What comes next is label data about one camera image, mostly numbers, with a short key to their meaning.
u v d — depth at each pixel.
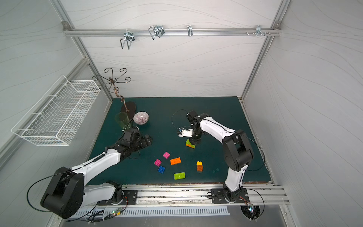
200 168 0.82
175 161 0.86
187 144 0.92
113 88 0.82
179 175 0.80
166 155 0.88
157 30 0.77
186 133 0.80
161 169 0.82
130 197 0.74
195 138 0.80
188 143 0.91
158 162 0.84
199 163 0.84
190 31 0.78
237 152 0.48
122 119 0.94
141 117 1.05
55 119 0.68
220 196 0.73
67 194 0.40
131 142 0.68
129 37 0.78
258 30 0.77
